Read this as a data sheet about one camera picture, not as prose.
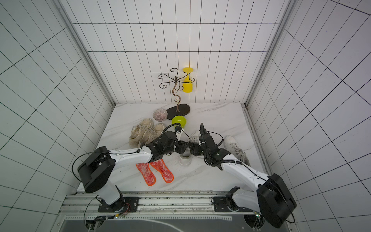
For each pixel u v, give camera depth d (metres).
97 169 0.45
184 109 1.15
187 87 1.01
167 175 0.82
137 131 0.97
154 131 0.94
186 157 0.80
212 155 0.62
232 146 0.87
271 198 0.40
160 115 1.10
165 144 0.66
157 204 0.74
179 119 1.06
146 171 0.83
